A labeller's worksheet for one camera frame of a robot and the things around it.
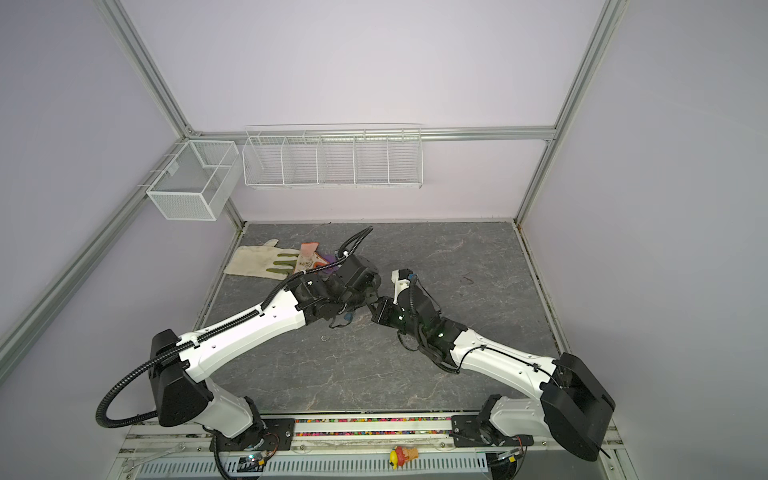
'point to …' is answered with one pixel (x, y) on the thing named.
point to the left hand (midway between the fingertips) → (374, 294)
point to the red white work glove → (308, 258)
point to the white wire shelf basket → (334, 155)
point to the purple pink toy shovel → (330, 258)
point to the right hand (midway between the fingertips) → (365, 304)
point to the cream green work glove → (265, 261)
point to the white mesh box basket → (199, 182)
